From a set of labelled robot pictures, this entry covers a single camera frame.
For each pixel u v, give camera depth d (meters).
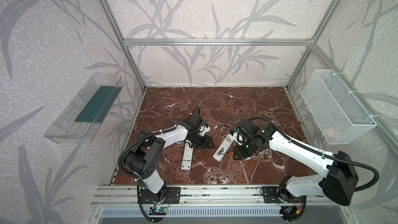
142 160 0.46
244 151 0.68
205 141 0.78
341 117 0.60
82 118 0.63
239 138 0.71
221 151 0.87
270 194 0.74
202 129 0.80
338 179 0.39
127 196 0.75
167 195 0.73
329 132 0.72
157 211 0.72
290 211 0.75
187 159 0.84
